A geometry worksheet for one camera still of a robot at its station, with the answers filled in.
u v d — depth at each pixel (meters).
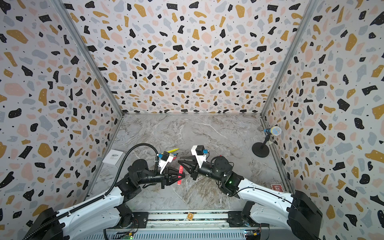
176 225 0.73
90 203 0.48
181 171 0.66
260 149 1.01
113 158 0.91
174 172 0.65
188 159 0.65
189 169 0.63
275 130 0.78
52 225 0.40
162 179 0.61
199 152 0.57
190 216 0.75
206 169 0.61
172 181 0.65
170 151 1.00
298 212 0.41
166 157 0.63
